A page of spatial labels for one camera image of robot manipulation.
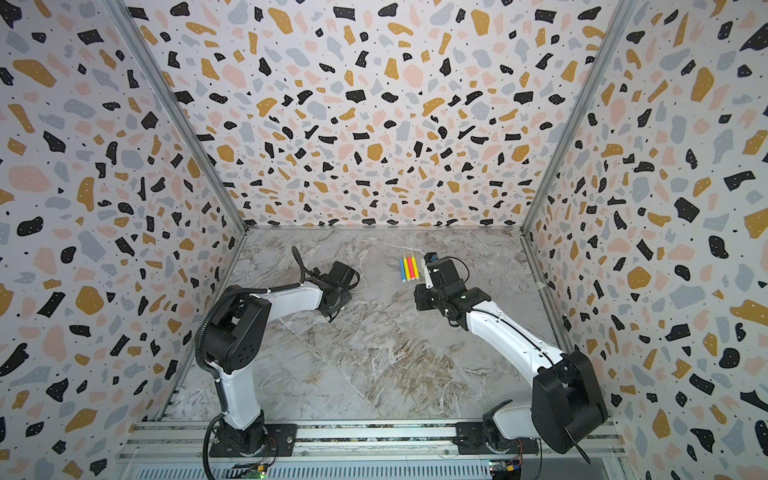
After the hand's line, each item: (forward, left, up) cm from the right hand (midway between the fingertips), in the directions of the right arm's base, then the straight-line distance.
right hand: (414, 286), depth 84 cm
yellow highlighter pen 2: (+20, -1, -16) cm, 26 cm away
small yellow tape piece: (+14, -46, -20) cm, 52 cm away
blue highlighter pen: (+15, +4, -16) cm, 22 cm away
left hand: (+6, +23, -13) cm, 27 cm away
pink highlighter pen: (+19, +1, -17) cm, 25 cm away
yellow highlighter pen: (+15, +2, -16) cm, 22 cm away
